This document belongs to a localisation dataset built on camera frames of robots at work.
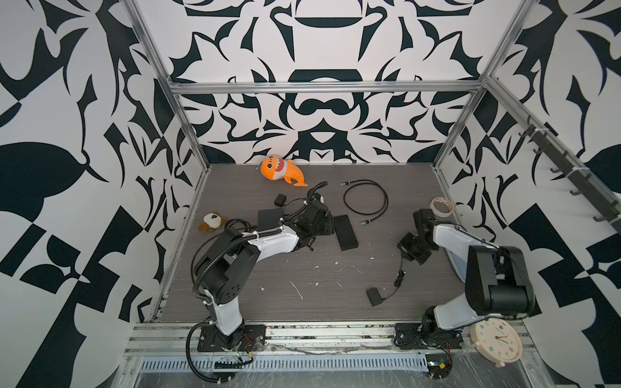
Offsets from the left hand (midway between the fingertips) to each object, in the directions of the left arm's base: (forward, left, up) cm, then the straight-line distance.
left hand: (333, 216), depth 91 cm
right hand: (-10, -26, -9) cm, 29 cm away
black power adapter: (-25, -12, -9) cm, 30 cm away
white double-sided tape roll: (+9, -48, -9) cm, 50 cm away
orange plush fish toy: (+27, +22, -1) cm, 35 cm away
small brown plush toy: (+3, +48, -7) cm, 48 cm away
